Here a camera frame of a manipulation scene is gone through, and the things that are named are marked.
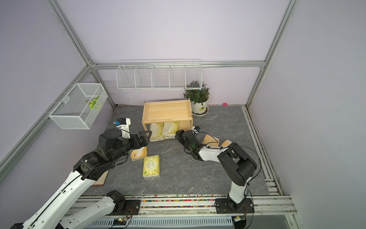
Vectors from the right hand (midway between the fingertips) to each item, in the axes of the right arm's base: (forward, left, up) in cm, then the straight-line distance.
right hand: (178, 134), depth 92 cm
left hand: (-14, +14, +21) cm, 28 cm away
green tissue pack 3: (+6, +15, -4) cm, 17 cm away
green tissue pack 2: (+6, +6, -3) cm, 9 cm away
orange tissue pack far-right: (-4, -32, -5) cm, 33 cm away
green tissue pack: (-20, +15, -4) cm, 26 cm away
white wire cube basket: (+6, +57, +18) cm, 60 cm away
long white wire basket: (+37, +14, +21) cm, 44 cm away
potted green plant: (+27, -16, +10) cm, 32 cm away
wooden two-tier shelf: (+10, -1, +12) cm, 15 cm away
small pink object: (+37, -39, -10) cm, 55 cm away
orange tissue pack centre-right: (-3, -22, -5) cm, 22 cm away
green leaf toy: (+8, +49, +21) cm, 54 cm away
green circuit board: (-46, +28, -10) cm, 55 cm away
